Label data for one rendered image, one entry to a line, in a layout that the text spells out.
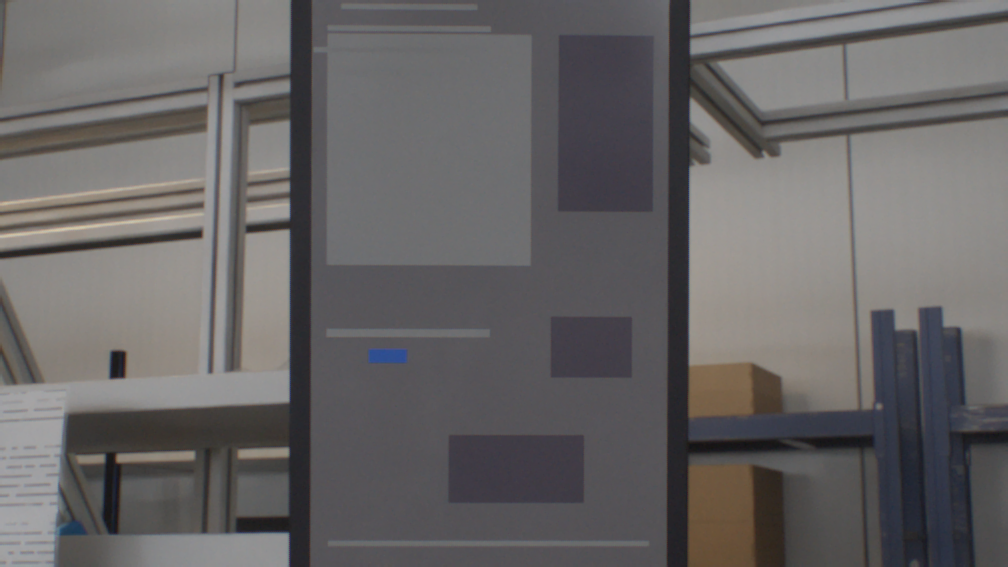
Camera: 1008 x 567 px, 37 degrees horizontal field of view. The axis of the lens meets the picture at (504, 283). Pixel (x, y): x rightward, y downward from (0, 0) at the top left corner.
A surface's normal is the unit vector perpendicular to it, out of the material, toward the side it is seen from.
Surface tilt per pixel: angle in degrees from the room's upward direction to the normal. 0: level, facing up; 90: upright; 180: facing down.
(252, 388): 90
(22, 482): 87
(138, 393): 90
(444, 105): 101
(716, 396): 90
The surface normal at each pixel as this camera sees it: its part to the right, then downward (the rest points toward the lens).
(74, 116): -0.40, -0.17
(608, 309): 0.02, 0.00
